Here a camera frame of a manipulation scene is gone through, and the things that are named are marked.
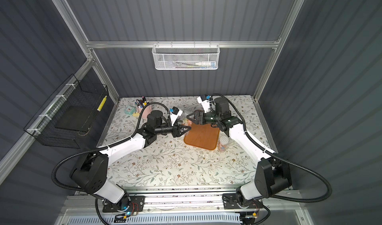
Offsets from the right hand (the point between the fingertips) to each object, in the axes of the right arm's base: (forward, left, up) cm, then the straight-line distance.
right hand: (191, 116), depth 76 cm
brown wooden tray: (+4, -8, -27) cm, 28 cm away
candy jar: (-7, -18, -15) cm, 24 cm away
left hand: (-4, 0, -6) cm, 7 cm away
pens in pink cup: (+22, +35, -13) cm, 43 cm away
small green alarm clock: (+25, +48, -25) cm, 60 cm away
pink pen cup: (+22, +34, -22) cm, 47 cm away
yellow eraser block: (+22, +43, -26) cm, 55 cm away
